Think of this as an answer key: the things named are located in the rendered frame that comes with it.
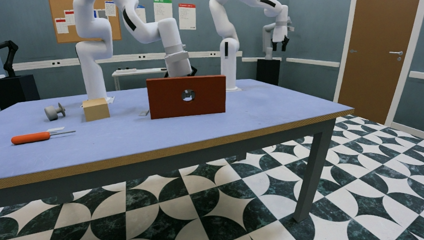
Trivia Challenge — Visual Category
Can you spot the orange-handled screwdriver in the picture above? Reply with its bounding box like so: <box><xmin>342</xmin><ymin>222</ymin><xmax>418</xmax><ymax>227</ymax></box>
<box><xmin>11</xmin><ymin>130</ymin><xmax>76</xmax><ymax>145</ymax></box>

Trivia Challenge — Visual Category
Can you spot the tan cardboard box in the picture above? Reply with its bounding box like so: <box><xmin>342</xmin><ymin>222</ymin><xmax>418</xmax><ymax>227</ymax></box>
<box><xmin>82</xmin><ymin>97</ymin><xmax>111</xmax><ymax>122</ymax></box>

